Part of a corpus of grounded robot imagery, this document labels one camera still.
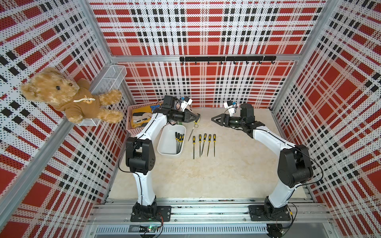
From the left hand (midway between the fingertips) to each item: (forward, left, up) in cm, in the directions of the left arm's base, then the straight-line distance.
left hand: (199, 117), depth 85 cm
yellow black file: (-3, +4, -23) cm, 24 cm away
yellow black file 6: (+2, +14, -22) cm, 26 cm away
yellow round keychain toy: (-3, +2, -2) cm, 4 cm away
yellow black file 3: (-2, -7, -23) cm, 24 cm away
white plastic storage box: (-4, +23, -23) cm, 33 cm away
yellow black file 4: (-2, -10, -22) cm, 25 cm away
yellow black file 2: (-2, -3, -23) cm, 23 cm away
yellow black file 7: (+1, +12, -20) cm, 23 cm away
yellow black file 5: (+2, +17, -22) cm, 28 cm away
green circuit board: (-52, +25, -21) cm, 61 cm away
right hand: (-2, -10, +1) cm, 10 cm away
